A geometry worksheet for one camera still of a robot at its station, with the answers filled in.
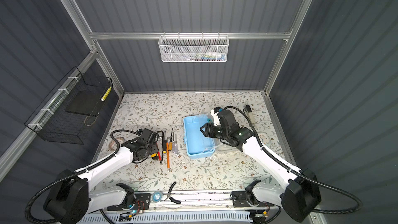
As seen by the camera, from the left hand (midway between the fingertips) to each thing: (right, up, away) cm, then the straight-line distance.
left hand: (153, 148), depth 87 cm
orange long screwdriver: (+8, -6, 0) cm, 10 cm away
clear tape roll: (-26, 0, +6) cm, 27 cm away
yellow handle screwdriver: (+9, +1, +6) cm, 10 cm away
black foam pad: (-30, +26, -11) cm, 41 cm away
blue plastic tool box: (+25, 0, +6) cm, 26 cm away
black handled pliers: (+14, -21, -13) cm, 29 cm away
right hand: (+29, +12, -10) cm, 33 cm away
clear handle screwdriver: (+12, 0, +4) cm, 13 cm away
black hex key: (+4, +4, +7) cm, 9 cm away
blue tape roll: (+6, -21, -12) cm, 24 cm away
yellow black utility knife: (+1, -4, -1) cm, 5 cm away
